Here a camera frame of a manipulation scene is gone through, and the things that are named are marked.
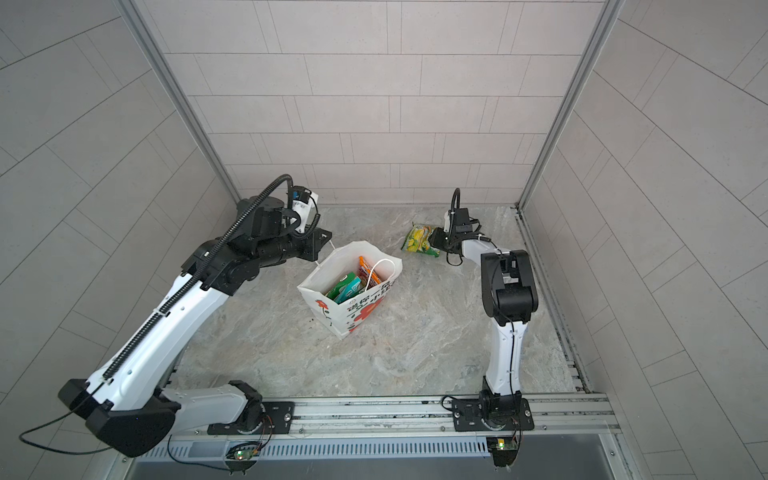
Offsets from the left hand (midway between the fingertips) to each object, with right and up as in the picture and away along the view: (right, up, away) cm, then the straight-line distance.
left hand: (338, 232), depth 66 cm
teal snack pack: (0, -15, +13) cm, 21 cm away
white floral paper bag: (+1, -21, +7) cm, 22 cm away
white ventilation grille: (-28, -51, +3) cm, 58 cm away
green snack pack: (-4, -16, +12) cm, 20 cm away
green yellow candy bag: (+20, -3, +36) cm, 42 cm away
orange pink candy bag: (+4, -12, +20) cm, 24 cm away
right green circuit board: (+37, -50, +2) cm, 63 cm away
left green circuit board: (-20, -48, -2) cm, 52 cm away
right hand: (+26, -2, +38) cm, 46 cm away
